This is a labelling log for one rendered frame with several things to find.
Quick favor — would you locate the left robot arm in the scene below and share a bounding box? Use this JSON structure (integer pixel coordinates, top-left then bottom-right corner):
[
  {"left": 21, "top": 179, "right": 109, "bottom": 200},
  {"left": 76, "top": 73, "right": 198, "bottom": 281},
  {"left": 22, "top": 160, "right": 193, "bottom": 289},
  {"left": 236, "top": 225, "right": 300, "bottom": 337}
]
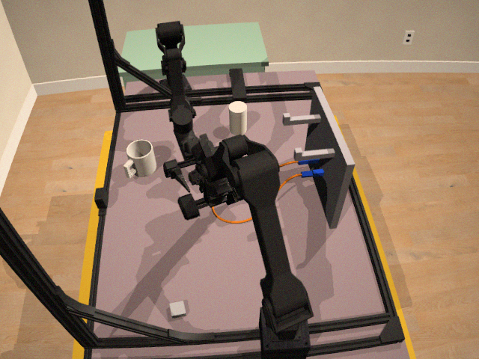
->
[{"left": 155, "top": 21, "right": 209, "bottom": 158}]

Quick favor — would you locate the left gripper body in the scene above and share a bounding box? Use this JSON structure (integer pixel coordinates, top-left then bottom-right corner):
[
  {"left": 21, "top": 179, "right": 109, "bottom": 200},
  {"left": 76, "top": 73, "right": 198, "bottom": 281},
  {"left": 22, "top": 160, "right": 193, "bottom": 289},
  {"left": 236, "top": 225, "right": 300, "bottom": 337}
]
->
[{"left": 163, "top": 135, "right": 195, "bottom": 178}]

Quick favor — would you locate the orange patch cord with blue plug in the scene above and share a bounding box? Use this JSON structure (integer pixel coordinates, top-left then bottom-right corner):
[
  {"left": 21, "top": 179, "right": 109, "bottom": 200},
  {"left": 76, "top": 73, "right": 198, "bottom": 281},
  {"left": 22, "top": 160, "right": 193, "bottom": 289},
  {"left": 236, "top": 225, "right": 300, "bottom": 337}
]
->
[{"left": 212, "top": 161, "right": 313, "bottom": 224}]

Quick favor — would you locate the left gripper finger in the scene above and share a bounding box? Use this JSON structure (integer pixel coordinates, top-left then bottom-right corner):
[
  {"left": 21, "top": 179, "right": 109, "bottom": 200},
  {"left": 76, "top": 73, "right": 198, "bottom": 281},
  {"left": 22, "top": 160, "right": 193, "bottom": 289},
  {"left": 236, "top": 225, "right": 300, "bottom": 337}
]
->
[{"left": 171, "top": 167, "right": 190, "bottom": 193}]

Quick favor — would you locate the cream cylinder with white top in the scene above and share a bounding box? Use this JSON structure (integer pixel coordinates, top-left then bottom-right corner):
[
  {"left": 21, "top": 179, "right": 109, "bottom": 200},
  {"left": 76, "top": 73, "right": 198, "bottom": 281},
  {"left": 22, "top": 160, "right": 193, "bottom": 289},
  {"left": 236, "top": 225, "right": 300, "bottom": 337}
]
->
[{"left": 229, "top": 101, "right": 247, "bottom": 135}]

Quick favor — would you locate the small white block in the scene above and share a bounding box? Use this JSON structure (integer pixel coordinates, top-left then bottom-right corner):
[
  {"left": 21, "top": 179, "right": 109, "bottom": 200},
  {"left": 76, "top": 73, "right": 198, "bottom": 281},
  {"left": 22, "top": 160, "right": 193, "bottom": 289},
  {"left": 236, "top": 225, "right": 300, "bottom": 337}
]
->
[{"left": 170, "top": 301, "right": 186, "bottom": 319}]

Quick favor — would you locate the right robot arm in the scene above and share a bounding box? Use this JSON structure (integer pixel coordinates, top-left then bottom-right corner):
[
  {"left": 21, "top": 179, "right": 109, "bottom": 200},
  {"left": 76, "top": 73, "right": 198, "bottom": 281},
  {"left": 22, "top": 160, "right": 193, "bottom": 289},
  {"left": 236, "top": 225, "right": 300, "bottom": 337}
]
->
[{"left": 188, "top": 135, "right": 314, "bottom": 342}]

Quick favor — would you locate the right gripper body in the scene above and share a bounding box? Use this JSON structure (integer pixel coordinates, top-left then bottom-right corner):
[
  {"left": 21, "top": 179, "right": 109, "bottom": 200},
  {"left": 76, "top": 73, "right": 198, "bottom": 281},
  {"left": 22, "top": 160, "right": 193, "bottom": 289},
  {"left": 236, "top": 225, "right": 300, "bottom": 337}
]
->
[{"left": 177, "top": 181, "right": 243, "bottom": 220}]

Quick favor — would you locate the cream mug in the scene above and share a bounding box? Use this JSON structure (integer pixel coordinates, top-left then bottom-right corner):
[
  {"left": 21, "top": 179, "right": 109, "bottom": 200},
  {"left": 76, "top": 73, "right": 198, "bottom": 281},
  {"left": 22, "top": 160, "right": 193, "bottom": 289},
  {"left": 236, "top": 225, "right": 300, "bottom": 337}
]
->
[{"left": 123, "top": 140, "right": 156, "bottom": 178}]

